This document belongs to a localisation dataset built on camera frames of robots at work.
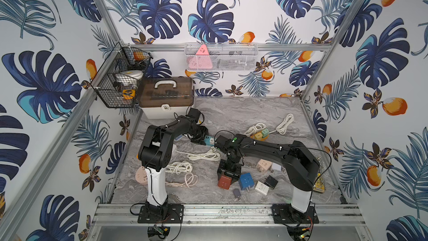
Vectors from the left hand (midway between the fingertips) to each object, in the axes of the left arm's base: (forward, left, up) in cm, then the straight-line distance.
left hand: (208, 134), depth 97 cm
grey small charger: (-30, -17, -3) cm, 35 cm away
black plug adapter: (-25, -33, 0) cm, 41 cm away
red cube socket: (-28, -10, +4) cm, 30 cm away
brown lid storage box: (+12, +25, +16) cm, 32 cm away
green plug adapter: (+1, -32, +4) cm, 32 cm away
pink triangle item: (+27, +5, +32) cm, 42 cm away
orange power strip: (0, -26, +2) cm, 26 cm away
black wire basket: (+15, +52, +22) cm, 58 cm away
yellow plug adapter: (0, -28, +3) cm, 29 cm away
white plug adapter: (-27, -28, -1) cm, 39 cm away
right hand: (-26, -9, +2) cm, 27 cm away
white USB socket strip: (-10, +18, -2) cm, 21 cm away
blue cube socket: (-25, -20, +1) cm, 32 cm away
